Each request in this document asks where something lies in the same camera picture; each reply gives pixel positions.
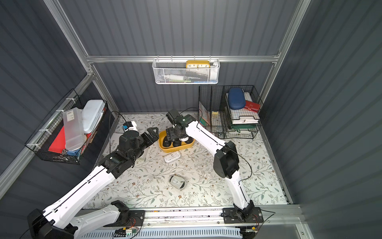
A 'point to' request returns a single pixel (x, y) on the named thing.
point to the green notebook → (238, 126)
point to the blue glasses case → (236, 98)
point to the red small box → (254, 107)
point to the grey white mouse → (177, 181)
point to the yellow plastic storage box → (172, 149)
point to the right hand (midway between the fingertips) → (178, 133)
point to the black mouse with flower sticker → (177, 143)
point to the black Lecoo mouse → (166, 143)
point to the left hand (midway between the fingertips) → (153, 132)
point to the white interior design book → (113, 144)
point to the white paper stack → (243, 116)
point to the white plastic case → (92, 112)
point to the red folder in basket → (58, 144)
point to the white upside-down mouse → (172, 157)
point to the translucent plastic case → (75, 136)
